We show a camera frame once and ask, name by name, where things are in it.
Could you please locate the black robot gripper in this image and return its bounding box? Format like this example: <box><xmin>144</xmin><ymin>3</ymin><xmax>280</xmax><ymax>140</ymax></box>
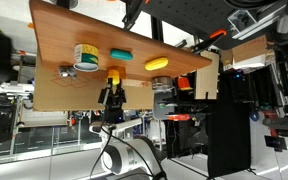
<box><xmin>98</xmin><ymin>78</ymin><xmax>128</xmax><ymax>124</ymax></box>

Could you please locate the yellow bell pepper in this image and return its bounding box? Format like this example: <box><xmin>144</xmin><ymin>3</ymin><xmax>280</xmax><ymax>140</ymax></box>
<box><xmin>106</xmin><ymin>67</ymin><xmax>121</xmax><ymax>86</ymax></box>

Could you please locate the teal oblong toy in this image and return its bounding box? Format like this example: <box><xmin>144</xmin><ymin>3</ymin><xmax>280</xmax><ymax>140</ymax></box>
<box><xmin>109</xmin><ymin>48</ymin><xmax>134</xmax><ymax>62</ymax></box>

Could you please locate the green yellow white can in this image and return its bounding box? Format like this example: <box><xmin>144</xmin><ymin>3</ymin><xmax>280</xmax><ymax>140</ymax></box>
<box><xmin>73</xmin><ymin>43</ymin><xmax>100</xmax><ymax>73</ymax></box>

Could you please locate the silver metal cylinder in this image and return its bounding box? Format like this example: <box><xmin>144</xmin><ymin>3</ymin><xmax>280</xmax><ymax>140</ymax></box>
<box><xmin>151</xmin><ymin>76</ymin><xmax>174</xmax><ymax>92</ymax></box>

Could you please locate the yellow oblong toy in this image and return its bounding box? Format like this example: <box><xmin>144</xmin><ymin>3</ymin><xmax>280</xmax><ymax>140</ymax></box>
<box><xmin>144</xmin><ymin>56</ymin><xmax>170</xmax><ymax>72</ymax></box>

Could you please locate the brown cardboard sheet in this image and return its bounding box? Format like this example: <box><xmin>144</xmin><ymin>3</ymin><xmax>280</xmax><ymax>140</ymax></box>
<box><xmin>32</xmin><ymin>54</ymin><xmax>155</xmax><ymax>112</ymax></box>

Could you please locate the silver metal table clamp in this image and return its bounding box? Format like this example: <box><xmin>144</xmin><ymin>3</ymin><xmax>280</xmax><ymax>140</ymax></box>
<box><xmin>57</xmin><ymin>65</ymin><xmax>79</xmax><ymax>80</ymax></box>

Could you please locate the orange small object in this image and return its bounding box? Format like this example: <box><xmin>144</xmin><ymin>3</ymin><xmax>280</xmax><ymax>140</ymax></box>
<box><xmin>177</xmin><ymin>76</ymin><xmax>193</xmax><ymax>92</ymax></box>

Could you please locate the light wooden panel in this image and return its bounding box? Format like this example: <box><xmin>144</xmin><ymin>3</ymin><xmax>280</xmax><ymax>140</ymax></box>
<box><xmin>194</xmin><ymin>50</ymin><xmax>221</xmax><ymax>100</ymax></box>

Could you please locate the black perforated board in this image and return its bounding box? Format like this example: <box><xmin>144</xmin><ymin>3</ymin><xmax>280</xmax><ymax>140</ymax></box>
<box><xmin>143</xmin><ymin>0</ymin><xmax>287</xmax><ymax>51</ymax></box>

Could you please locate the black hanging cloth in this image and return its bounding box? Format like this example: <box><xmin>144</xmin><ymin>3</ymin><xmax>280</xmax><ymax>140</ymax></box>
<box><xmin>206</xmin><ymin>71</ymin><xmax>253</xmax><ymax>179</ymax></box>

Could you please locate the brown cardboard box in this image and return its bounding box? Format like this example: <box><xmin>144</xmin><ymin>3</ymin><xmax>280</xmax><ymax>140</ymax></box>
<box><xmin>221</xmin><ymin>35</ymin><xmax>269</xmax><ymax>71</ymax></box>

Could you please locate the blue tape roll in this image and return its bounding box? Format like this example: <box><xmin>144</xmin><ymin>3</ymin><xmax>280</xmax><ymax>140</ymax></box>
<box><xmin>249</xmin><ymin>111</ymin><xmax>261</xmax><ymax>122</ymax></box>

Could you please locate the small black device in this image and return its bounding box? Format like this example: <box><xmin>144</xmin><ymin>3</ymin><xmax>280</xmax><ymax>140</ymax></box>
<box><xmin>264</xmin><ymin>135</ymin><xmax>288</xmax><ymax>151</ymax></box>

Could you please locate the grey metal bracket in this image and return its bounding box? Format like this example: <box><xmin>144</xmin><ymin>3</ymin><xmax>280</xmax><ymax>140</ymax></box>
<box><xmin>152</xmin><ymin>89</ymin><xmax>179</xmax><ymax>121</ymax></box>

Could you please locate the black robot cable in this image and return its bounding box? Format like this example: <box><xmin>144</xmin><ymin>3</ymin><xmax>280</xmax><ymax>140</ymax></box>
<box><xmin>89</xmin><ymin>123</ymin><xmax>158</xmax><ymax>180</ymax></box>

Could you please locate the orange handled black clamp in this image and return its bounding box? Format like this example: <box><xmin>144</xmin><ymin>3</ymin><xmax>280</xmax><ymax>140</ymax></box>
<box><xmin>189</xmin><ymin>28</ymin><xmax>228</xmax><ymax>54</ymax></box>

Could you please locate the silver aluminium frame rail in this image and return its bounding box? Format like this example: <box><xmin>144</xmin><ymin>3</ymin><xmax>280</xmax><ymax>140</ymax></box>
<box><xmin>227</xmin><ymin>9</ymin><xmax>287</xmax><ymax>41</ymax></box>

